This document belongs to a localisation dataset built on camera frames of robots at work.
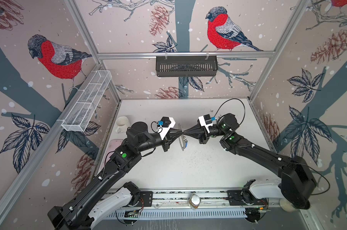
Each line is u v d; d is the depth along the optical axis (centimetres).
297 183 41
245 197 67
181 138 61
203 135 60
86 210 40
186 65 104
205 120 54
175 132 59
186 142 61
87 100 79
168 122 50
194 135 62
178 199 75
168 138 55
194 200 64
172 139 56
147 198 73
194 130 60
